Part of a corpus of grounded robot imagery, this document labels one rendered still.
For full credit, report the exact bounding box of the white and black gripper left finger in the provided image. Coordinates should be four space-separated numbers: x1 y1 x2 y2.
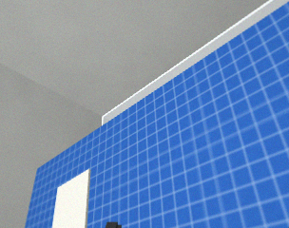
106 221 122 228

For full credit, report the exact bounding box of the dark blue work mat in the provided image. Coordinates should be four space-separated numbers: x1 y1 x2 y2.
25 2 289 228

